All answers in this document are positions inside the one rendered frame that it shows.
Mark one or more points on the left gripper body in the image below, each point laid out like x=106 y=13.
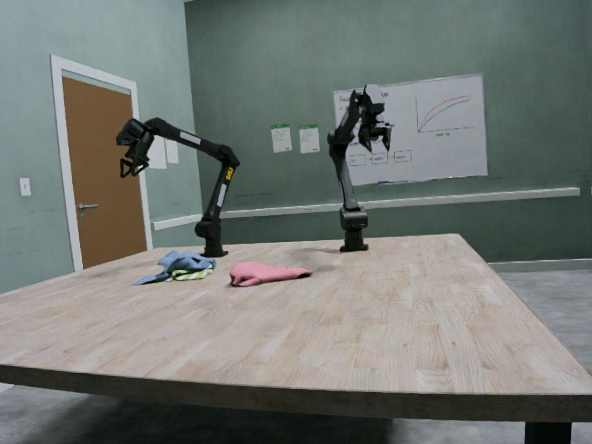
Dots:
x=373 y=129

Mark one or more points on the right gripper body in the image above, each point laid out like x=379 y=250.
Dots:
x=131 y=154

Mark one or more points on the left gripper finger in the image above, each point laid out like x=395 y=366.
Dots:
x=386 y=141
x=362 y=141

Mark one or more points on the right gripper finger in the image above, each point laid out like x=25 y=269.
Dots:
x=138 y=159
x=122 y=162

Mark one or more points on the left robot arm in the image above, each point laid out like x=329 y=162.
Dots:
x=353 y=217

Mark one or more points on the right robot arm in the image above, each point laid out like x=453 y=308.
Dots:
x=205 y=228

